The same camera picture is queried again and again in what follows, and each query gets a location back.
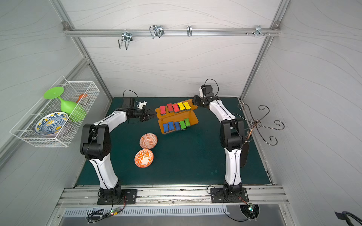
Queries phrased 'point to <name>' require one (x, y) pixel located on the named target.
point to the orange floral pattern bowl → (143, 158)
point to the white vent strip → (86, 212)
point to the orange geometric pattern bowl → (148, 141)
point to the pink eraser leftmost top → (162, 110)
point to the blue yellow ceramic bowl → (52, 124)
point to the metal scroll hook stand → (256, 123)
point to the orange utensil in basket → (80, 97)
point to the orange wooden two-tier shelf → (177, 117)
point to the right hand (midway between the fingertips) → (195, 99)
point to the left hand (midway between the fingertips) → (157, 113)
